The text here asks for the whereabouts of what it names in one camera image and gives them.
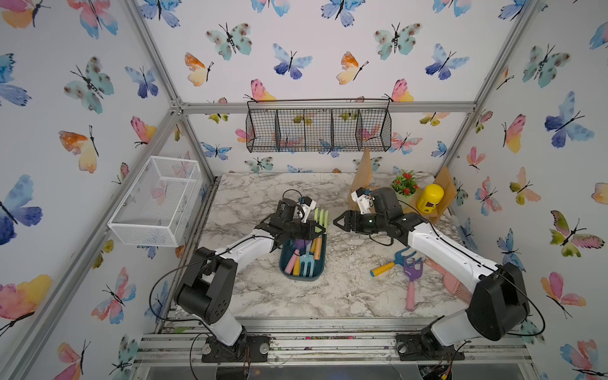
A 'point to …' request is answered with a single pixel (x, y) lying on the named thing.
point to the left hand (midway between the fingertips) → (326, 228)
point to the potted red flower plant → (405, 185)
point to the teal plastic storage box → (287, 250)
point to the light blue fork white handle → (306, 259)
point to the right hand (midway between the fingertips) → (342, 221)
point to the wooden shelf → (364, 180)
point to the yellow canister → (430, 198)
